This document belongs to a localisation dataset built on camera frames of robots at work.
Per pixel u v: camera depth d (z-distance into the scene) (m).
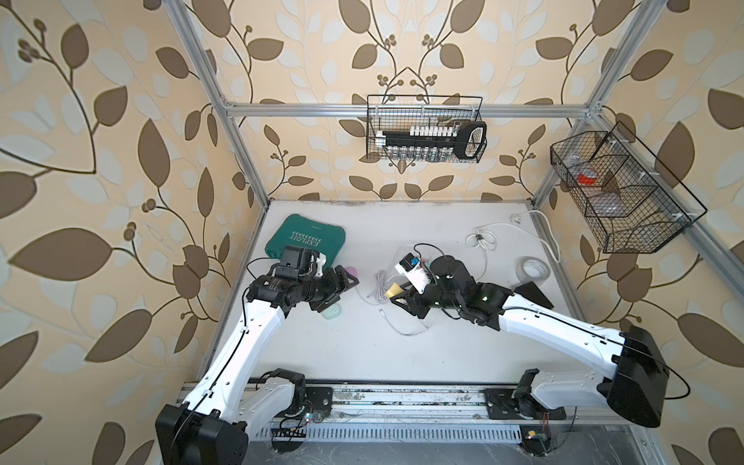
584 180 0.81
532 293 0.93
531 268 0.99
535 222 1.18
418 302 0.65
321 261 0.73
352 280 0.73
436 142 0.85
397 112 0.91
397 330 0.87
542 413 0.63
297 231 1.06
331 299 0.67
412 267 0.65
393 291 0.74
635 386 0.39
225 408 0.39
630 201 0.73
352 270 1.00
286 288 0.53
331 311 0.88
